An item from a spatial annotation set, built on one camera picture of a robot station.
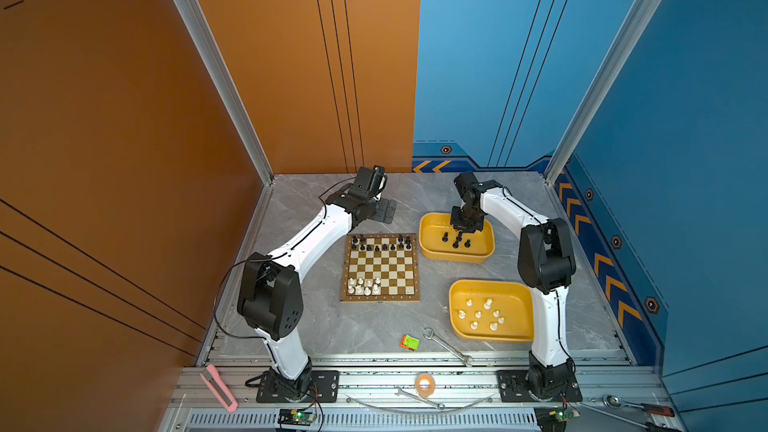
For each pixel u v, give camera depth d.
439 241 1.01
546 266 0.56
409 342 0.78
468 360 0.77
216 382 0.74
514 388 0.72
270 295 0.46
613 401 0.70
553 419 0.70
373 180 0.68
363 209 0.63
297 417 0.71
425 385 0.75
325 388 0.73
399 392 0.73
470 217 0.85
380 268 0.93
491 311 0.85
